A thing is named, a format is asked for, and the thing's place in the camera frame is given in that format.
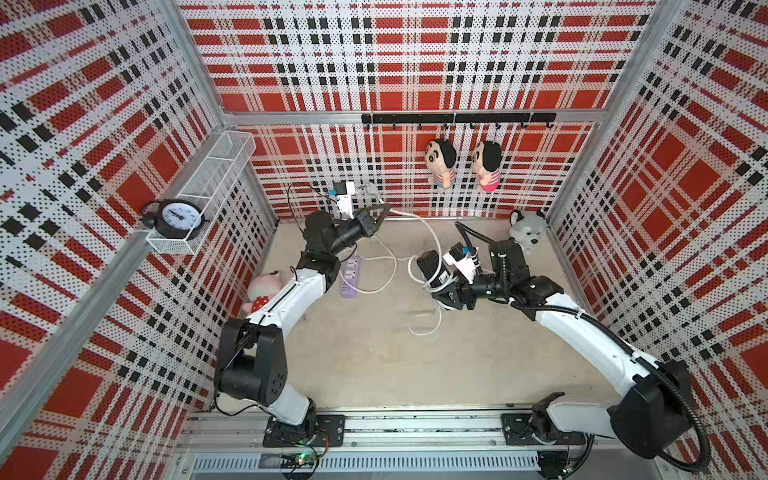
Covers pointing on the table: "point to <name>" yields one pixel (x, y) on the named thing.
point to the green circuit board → (299, 460)
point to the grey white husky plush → (528, 230)
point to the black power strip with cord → (433, 268)
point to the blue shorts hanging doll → (440, 159)
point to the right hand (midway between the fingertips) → (444, 287)
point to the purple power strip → (351, 272)
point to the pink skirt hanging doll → (487, 161)
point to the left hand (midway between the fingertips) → (393, 205)
